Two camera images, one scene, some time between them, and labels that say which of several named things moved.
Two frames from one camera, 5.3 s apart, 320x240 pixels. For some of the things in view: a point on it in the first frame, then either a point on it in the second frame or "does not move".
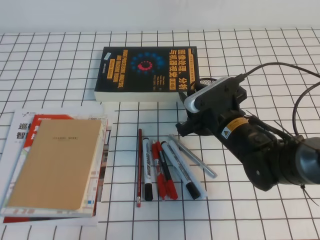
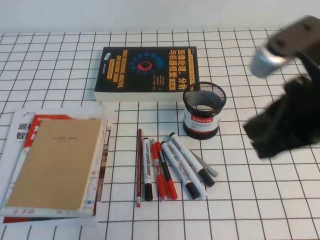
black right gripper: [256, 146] to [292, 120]
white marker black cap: [147, 159] does not move
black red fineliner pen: [171, 186] does not move
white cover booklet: [19, 130] does not move
